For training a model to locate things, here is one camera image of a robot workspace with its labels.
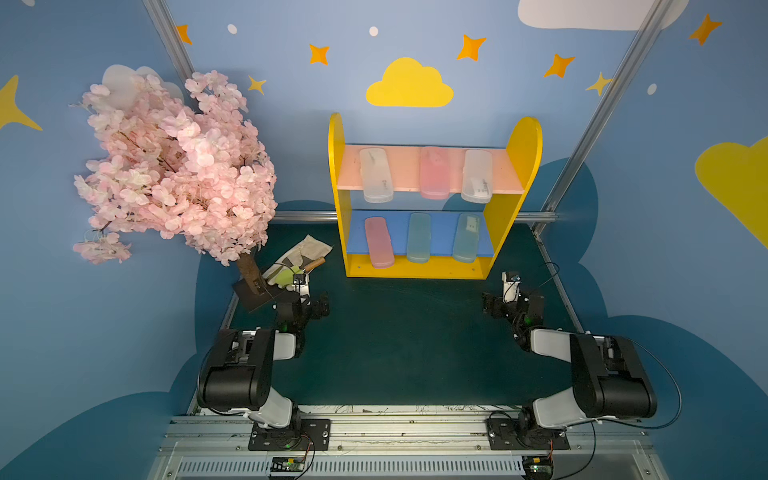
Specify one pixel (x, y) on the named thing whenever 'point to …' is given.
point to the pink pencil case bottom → (379, 242)
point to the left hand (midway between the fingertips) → (311, 289)
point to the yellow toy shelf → (428, 212)
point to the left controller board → (287, 464)
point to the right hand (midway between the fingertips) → (502, 290)
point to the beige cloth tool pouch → (306, 252)
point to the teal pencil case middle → (419, 238)
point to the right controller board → (537, 468)
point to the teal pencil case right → (467, 237)
